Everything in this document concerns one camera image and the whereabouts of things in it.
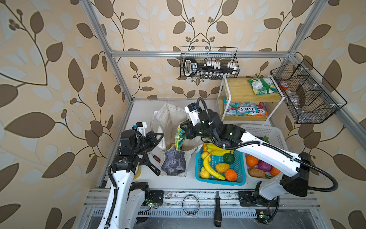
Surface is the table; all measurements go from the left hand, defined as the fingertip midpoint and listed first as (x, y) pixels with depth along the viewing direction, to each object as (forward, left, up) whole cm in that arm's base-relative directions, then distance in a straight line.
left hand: (164, 134), depth 71 cm
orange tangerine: (-14, -35, -18) cm, 42 cm away
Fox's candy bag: (+22, -45, -4) cm, 50 cm away
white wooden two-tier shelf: (+26, -38, +7) cm, 47 cm away
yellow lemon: (-2, -22, -20) cm, 29 cm away
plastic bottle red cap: (+28, -67, +9) cm, 73 cm away
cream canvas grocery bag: (+12, +2, -6) cm, 14 cm away
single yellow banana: (-9, -23, -18) cm, 31 cm away
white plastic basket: (+13, -66, -18) cm, 70 cm away
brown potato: (-12, -50, -19) cm, 54 cm away
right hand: (+1, -8, +6) cm, 11 cm away
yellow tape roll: (-13, +17, -23) cm, 31 cm away
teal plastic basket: (-8, -41, -18) cm, 45 cm away
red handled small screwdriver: (-3, +8, -24) cm, 25 cm away
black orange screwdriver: (-29, -28, -23) cm, 46 cm away
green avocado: (-4, -36, -19) cm, 41 cm away
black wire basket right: (+18, -75, +10) cm, 78 cm away
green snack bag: (-3, -8, +4) cm, 10 cm away
